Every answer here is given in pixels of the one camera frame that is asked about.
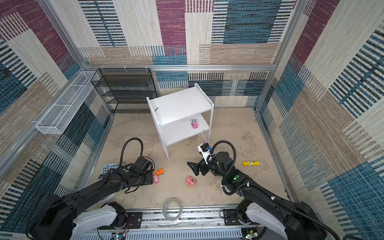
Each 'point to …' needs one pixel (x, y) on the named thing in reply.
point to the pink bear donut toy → (191, 181)
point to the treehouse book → (106, 167)
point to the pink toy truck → (194, 124)
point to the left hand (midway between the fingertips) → (148, 176)
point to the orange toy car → (160, 171)
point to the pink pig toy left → (155, 179)
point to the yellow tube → (251, 163)
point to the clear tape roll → (164, 210)
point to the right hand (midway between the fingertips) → (195, 159)
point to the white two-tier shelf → (182, 114)
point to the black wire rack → (125, 90)
